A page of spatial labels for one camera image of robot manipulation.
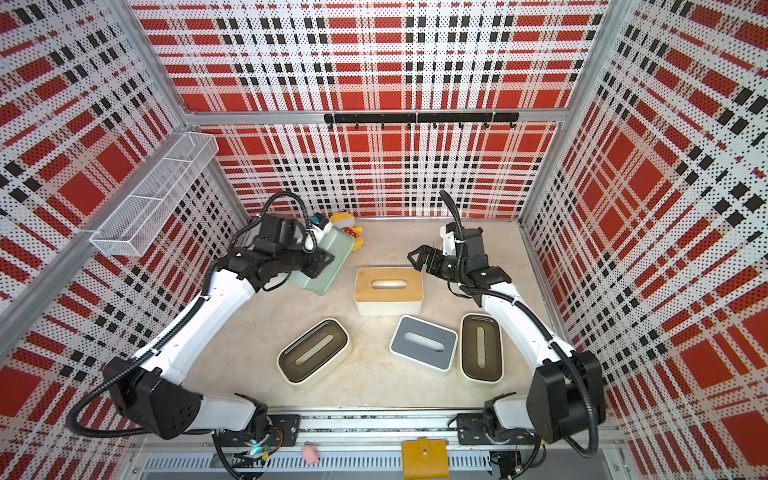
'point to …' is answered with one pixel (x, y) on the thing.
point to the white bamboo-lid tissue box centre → (385, 291)
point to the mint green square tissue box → (337, 243)
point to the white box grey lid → (431, 346)
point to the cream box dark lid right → (481, 348)
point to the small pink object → (310, 454)
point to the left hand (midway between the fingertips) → (330, 254)
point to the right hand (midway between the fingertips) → (423, 260)
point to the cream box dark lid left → (313, 354)
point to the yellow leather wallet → (425, 459)
